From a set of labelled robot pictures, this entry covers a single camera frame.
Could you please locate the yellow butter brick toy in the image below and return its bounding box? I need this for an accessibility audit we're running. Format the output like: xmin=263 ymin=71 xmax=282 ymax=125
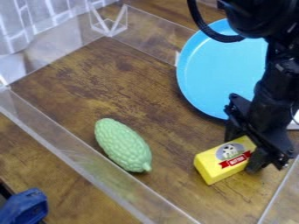
xmin=194 ymin=136 xmax=257 ymax=186

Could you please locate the clear acrylic enclosure wall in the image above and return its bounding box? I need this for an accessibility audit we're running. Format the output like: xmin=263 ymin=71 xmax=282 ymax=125
xmin=0 ymin=0 xmax=299 ymax=224

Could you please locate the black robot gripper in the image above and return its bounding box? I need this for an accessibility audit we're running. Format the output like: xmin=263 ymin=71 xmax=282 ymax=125
xmin=225 ymin=82 xmax=297 ymax=174

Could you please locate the blue round plastic tray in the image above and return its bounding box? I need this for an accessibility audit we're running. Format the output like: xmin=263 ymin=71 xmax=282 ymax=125
xmin=175 ymin=18 xmax=271 ymax=121

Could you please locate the white plastic object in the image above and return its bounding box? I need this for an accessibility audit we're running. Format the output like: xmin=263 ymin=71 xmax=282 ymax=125
xmin=287 ymin=110 xmax=299 ymax=130

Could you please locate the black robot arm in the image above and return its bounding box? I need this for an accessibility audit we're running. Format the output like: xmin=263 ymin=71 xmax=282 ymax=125
xmin=221 ymin=0 xmax=299 ymax=173

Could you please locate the grey checkered curtain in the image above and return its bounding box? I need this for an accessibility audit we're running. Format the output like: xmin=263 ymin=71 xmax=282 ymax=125
xmin=0 ymin=0 xmax=119 ymax=56

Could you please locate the black braided cable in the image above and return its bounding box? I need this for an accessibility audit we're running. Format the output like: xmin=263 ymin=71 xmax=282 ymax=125
xmin=186 ymin=0 xmax=247 ymax=44

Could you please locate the green bitter gourd toy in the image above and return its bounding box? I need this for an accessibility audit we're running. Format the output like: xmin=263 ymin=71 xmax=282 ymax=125
xmin=95 ymin=118 xmax=152 ymax=172

